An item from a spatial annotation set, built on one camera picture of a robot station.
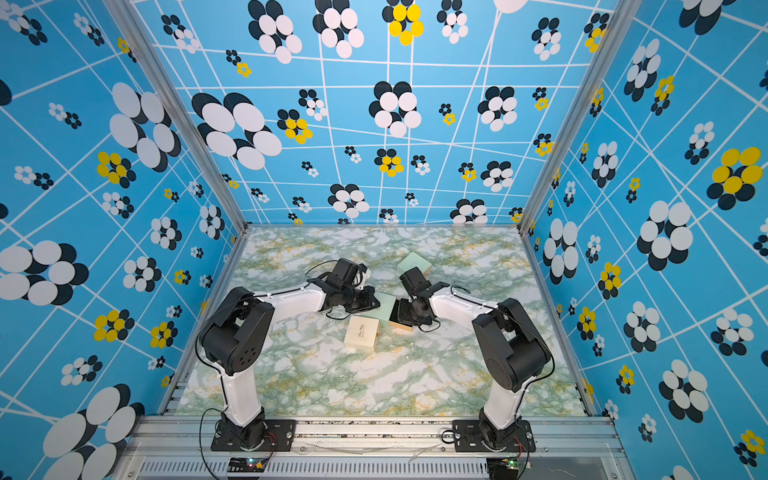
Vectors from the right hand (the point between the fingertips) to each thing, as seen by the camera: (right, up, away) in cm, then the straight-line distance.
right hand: (407, 316), depth 94 cm
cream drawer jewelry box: (-14, -4, -5) cm, 15 cm away
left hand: (-7, +5, -1) cm, 8 cm away
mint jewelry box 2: (+2, +17, +12) cm, 21 cm away
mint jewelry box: (-6, +2, 0) cm, 6 cm away
